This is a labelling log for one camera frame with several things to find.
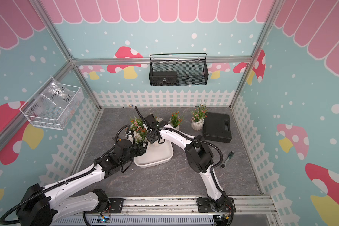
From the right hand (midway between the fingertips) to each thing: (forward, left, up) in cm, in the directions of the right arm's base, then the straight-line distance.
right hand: (152, 136), depth 93 cm
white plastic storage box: (-8, -2, -9) cm, 12 cm away
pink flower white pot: (+3, +9, +7) cm, 12 cm away
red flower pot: (+12, -16, +3) cm, 20 cm away
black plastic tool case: (+9, -45, -4) cm, 46 cm away
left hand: (-10, +2, +6) cm, 12 cm away
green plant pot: (-2, +5, +6) cm, 8 cm away
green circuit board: (-45, +24, -11) cm, 52 cm away
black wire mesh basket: (+34, -25, +26) cm, 50 cm away
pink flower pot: (+12, -31, +5) cm, 34 cm away
